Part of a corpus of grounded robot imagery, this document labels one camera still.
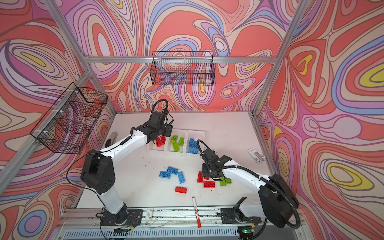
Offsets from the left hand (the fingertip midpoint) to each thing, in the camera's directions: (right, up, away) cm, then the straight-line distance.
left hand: (169, 126), depth 91 cm
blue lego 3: (+8, -30, -5) cm, 31 cm away
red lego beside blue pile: (-5, -9, +5) cm, 11 cm away
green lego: (+2, -8, +10) cm, 13 cm away
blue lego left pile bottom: (-2, -29, -5) cm, 29 cm away
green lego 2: (+3, -14, +7) cm, 16 cm away
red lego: (-9, -11, +8) cm, 16 cm away
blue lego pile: (+14, -16, +5) cm, 22 cm away
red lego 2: (+23, -33, -9) cm, 41 cm away
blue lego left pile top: (+2, -27, -3) cm, 27 cm away
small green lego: (+6, -11, +11) cm, 16 cm away
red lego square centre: (+22, -30, -6) cm, 38 cm away
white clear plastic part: (+55, -18, +4) cm, 58 cm away
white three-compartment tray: (+9, -11, +3) cm, 14 cm away
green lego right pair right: (+35, -32, -7) cm, 47 cm away
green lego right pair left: (+31, -32, -6) cm, 45 cm away
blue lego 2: (+13, -11, +9) cm, 20 cm away
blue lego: (+16, -14, +8) cm, 23 cm away
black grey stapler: (-40, -9, +8) cm, 42 cm away
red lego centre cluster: (+19, -31, -5) cm, 36 cm away
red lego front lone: (+7, -35, -11) cm, 37 cm away
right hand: (+23, -29, -6) cm, 38 cm away
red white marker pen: (+16, -44, -16) cm, 50 cm away
